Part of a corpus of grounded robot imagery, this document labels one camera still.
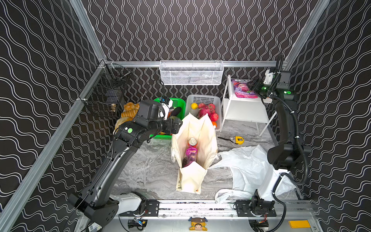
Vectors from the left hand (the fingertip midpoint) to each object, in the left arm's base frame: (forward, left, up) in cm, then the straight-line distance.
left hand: (177, 119), depth 65 cm
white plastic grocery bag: (-4, -39, -35) cm, 53 cm away
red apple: (+28, -22, -27) cm, 45 cm away
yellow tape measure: (+13, -38, -35) cm, 53 cm away
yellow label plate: (-32, -59, -39) cm, 78 cm away
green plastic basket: (+45, +7, -29) cm, 54 cm away
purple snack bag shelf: (-5, -6, -26) cm, 27 cm away
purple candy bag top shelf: (+23, -34, -1) cm, 41 cm away
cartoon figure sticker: (-35, -10, -35) cm, 50 cm away
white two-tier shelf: (+31, -43, -22) cm, 57 cm away
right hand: (+27, -39, 0) cm, 48 cm away
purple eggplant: (+38, +7, -32) cm, 50 cm away
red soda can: (+5, -7, -26) cm, 27 cm away
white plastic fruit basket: (+48, -15, -28) cm, 57 cm away
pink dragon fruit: (+32, -14, -24) cm, 43 cm away
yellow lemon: (+43, -7, -31) cm, 54 cm away
